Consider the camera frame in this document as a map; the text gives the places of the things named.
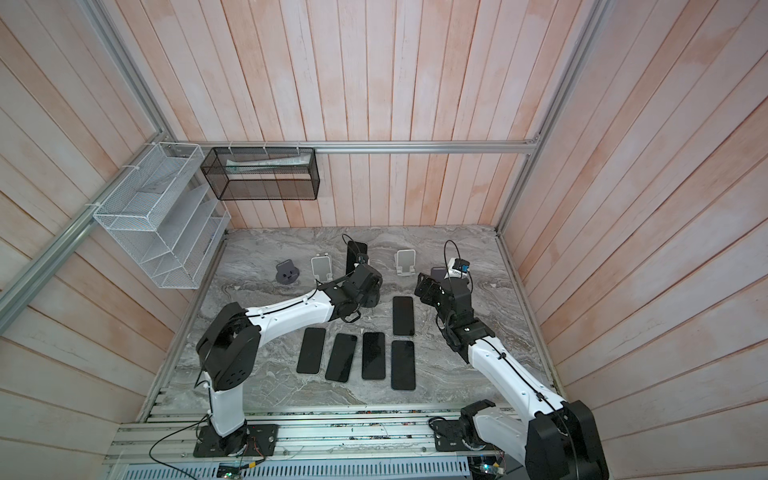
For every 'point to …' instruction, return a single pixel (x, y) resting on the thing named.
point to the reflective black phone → (403, 315)
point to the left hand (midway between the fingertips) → (369, 293)
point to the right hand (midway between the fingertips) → (429, 277)
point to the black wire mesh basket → (262, 173)
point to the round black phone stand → (287, 273)
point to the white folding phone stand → (321, 268)
